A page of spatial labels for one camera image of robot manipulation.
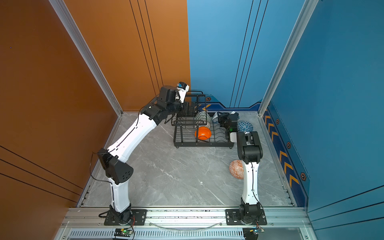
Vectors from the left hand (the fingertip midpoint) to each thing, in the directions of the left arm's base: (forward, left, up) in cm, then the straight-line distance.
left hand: (191, 101), depth 78 cm
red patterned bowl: (-22, -27, -33) cm, 48 cm away
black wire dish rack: (+9, 0, -33) cm, 34 cm away
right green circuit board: (-53, -30, -35) cm, 70 cm away
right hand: (+16, -16, -22) cm, 32 cm away
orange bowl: (+2, -8, -29) cm, 30 cm away
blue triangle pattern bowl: (+10, -38, -32) cm, 51 cm away
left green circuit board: (-54, +31, -36) cm, 72 cm away
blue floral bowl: (+12, -16, -26) cm, 32 cm away
